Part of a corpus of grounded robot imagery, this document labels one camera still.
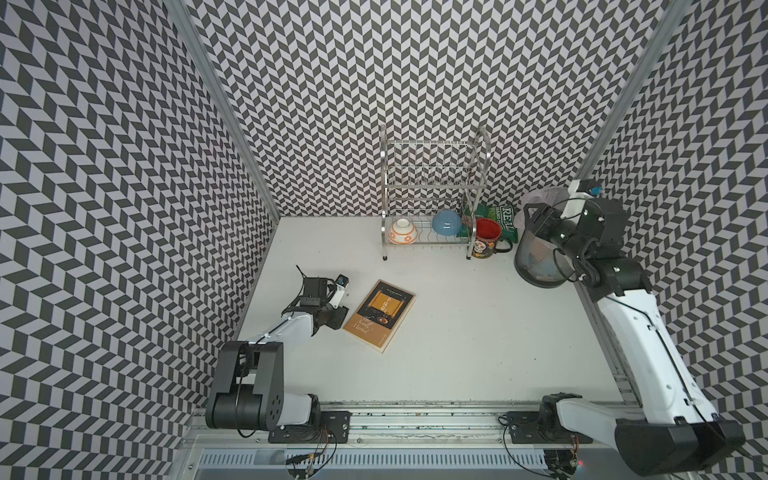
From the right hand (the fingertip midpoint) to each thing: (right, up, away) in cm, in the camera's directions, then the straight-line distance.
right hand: (535, 215), depth 70 cm
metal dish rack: (-24, +8, +10) cm, 27 cm away
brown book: (-38, -29, +20) cm, 52 cm away
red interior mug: (-2, -5, +30) cm, 30 cm away
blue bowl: (-14, +1, +39) cm, 42 cm away
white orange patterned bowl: (-31, -3, +32) cm, 44 cm away
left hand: (-53, -28, +23) cm, 64 cm away
